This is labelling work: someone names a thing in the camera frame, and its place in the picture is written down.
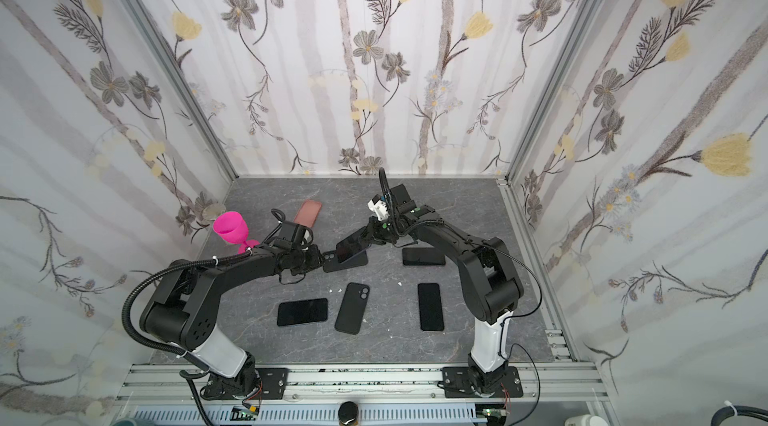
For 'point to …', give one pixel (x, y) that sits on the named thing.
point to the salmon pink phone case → (308, 212)
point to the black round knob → (348, 412)
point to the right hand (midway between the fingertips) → (354, 229)
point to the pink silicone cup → (233, 228)
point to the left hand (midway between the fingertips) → (320, 252)
